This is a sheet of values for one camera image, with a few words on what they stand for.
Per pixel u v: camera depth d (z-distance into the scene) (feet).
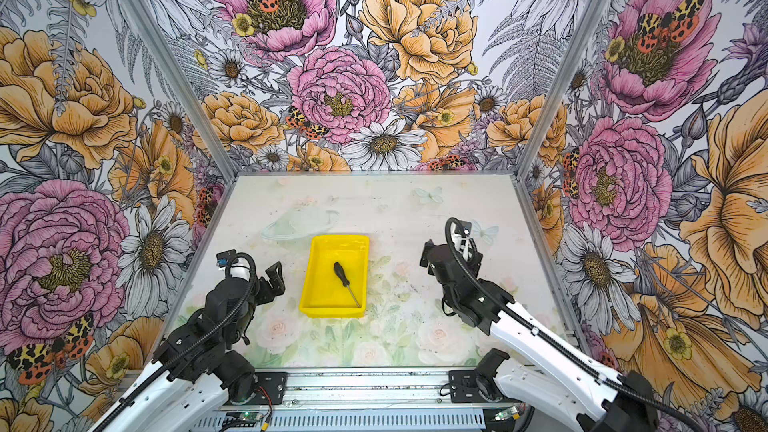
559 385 1.46
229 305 1.70
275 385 2.45
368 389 2.50
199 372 1.67
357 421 2.55
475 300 1.80
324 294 2.95
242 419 2.32
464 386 2.40
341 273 3.02
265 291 2.17
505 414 2.35
